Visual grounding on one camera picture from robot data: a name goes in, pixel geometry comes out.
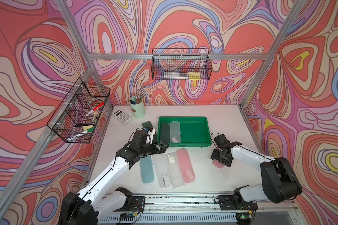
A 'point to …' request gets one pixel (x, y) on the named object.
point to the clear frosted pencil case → (175, 134)
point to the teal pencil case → (147, 169)
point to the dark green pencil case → (165, 131)
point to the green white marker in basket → (88, 131)
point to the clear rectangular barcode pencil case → (177, 177)
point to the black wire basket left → (74, 120)
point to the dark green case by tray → (147, 124)
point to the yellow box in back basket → (194, 76)
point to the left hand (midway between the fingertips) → (164, 146)
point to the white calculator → (122, 116)
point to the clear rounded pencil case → (160, 163)
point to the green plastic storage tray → (194, 131)
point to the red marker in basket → (100, 105)
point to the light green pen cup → (137, 106)
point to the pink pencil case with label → (186, 165)
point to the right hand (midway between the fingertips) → (219, 163)
